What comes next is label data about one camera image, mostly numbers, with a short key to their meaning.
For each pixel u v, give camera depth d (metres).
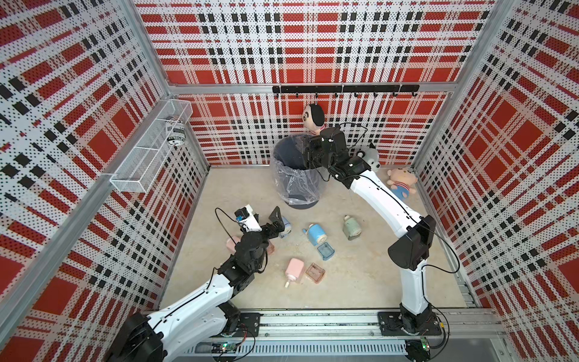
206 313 0.50
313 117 0.91
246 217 0.65
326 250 0.91
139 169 0.90
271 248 0.91
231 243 0.56
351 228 0.90
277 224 0.69
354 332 0.74
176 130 0.77
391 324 0.73
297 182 0.86
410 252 0.54
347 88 0.89
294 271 0.80
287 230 0.91
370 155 0.99
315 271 0.86
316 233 0.90
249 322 0.74
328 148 0.62
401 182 1.05
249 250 0.56
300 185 0.86
